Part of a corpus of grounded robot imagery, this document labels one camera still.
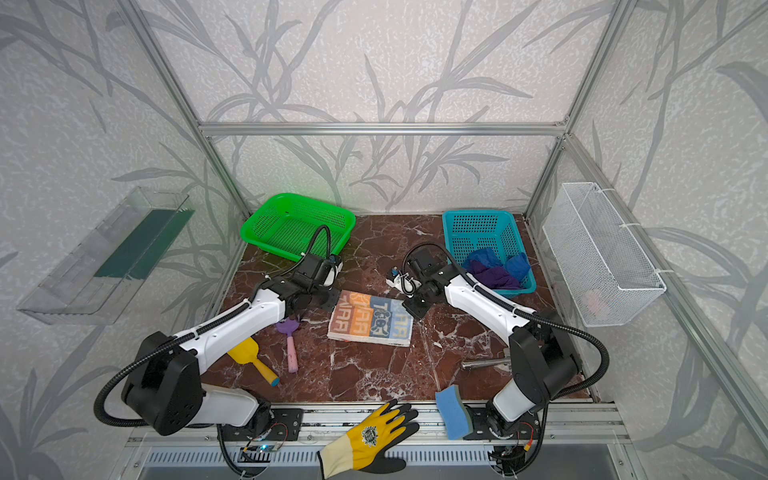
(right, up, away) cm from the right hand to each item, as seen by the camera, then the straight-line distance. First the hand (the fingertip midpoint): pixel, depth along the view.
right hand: (411, 294), depth 87 cm
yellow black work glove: (-11, -33, -18) cm, 39 cm away
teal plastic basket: (+33, +20, +24) cm, 45 cm away
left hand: (-22, +3, 0) cm, 22 cm away
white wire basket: (+40, +10, -25) cm, 48 cm away
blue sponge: (+11, -27, -15) cm, 33 cm away
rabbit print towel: (-17, -8, +5) cm, 19 cm away
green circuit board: (-38, -36, -15) cm, 55 cm away
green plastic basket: (-45, +22, +29) cm, 58 cm away
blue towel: (+28, +10, +18) cm, 34 cm away
